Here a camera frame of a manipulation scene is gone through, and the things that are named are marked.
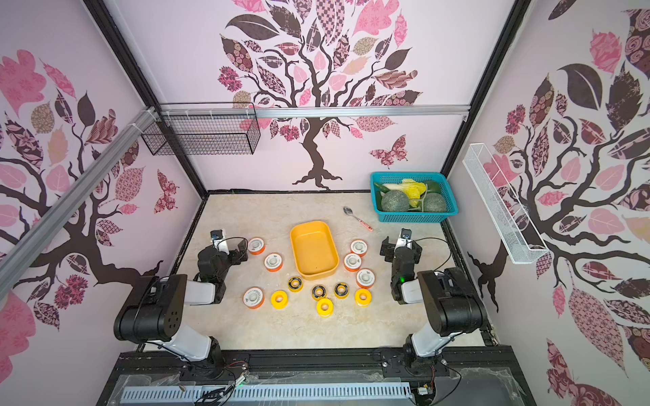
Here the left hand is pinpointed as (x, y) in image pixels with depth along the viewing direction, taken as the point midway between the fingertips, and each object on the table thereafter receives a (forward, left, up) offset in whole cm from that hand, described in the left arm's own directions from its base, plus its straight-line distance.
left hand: (232, 244), depth 94 cm
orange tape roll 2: (-19, -10, -6) cm, 22 cm away
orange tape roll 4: (-12, -50, -5) cm, 52 cm away
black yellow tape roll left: (-14, -25, -6) cm, 29 cm away
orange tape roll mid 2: (-5, -46, -5) cm, 47 cm away
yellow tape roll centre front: (-24, -36, -6) cm, 44 cm away
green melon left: (+16, -64, +6) cm, 66 cm away
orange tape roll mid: (-5, -15, -5) cm, 17 cm away
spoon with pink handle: (+22, -46, -6) cm, 51 cm away
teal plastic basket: (+22, -73, +2) cm, 76 cm away
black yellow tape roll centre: (-16, -33, -7) cm, 38 cm away
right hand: (0, -64, +1) cm, 64 cm away
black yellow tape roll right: (-16, -41, -6) cm, 45 cm away
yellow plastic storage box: (+3, -31, -10) cm, 32 cm away
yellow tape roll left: (-19, -19, -6) cm, 28 cm away
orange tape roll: (+4, -7, -7) cm, 11 cm away
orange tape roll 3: (+2, -49, -6) cm, 50 cm away
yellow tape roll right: (-19, -49, -6) cm, 53 cm away
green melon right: (+16, -80, +5) cm, 82 cm away
